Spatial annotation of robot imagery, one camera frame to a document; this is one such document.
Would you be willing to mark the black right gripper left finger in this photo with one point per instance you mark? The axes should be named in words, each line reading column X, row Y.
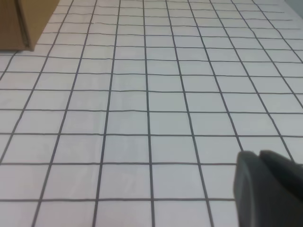
column 261, row 200

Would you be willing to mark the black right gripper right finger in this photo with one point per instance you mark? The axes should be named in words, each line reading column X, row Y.
column 288, row 173

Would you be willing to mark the brown cardboard shoebox cabinet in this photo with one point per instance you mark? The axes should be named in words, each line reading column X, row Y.
column 23, row 21

